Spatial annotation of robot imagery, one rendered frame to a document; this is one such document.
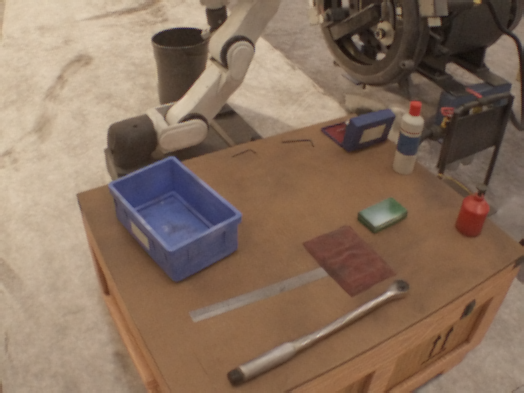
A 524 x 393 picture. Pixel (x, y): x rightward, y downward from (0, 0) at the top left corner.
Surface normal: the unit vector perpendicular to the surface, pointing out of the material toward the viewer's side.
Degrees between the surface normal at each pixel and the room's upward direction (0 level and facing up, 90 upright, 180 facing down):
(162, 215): 0
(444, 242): 0
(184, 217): 0
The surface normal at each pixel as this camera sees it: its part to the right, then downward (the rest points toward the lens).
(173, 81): -0.16, 0.64
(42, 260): 0.05, -0.79
